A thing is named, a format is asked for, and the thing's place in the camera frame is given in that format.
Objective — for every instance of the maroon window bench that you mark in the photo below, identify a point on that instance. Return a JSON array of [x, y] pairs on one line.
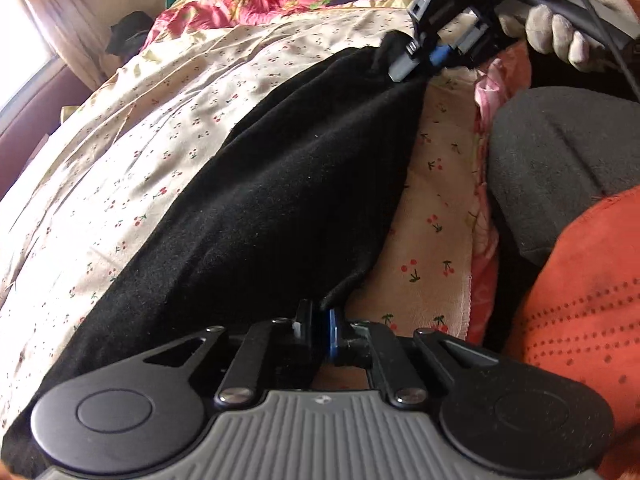
[[30, 120]]

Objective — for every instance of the black pants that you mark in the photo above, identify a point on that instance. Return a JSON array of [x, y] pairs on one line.
[[280, 185]]

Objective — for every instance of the person's right hand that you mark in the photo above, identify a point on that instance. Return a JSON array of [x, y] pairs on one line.
[[555, 30]]

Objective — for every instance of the window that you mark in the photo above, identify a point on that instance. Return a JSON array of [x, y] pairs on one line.
[[25, 35]]

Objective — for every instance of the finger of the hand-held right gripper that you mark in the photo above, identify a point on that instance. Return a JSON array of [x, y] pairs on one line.
[[440, 55], [407, 60]]

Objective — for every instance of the person's grey trouser leg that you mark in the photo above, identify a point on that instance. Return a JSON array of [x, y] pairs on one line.
[[550, 160]]

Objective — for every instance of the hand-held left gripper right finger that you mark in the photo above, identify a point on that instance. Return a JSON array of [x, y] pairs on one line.
[[332, 332]]

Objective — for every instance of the cherry-print bedsheet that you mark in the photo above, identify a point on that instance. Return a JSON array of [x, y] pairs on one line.
[[150, 125]]

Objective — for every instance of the person's orange dotted garment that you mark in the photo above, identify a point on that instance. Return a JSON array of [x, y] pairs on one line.
[[585, 320]]

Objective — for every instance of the cream patterned curtain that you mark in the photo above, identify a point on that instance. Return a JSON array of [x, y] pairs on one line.
[[65, 15]]

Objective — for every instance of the black bag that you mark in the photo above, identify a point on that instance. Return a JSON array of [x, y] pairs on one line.
[[127, 32]]

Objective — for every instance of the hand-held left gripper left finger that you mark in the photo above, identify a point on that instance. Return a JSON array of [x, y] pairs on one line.
[[302, 322]]

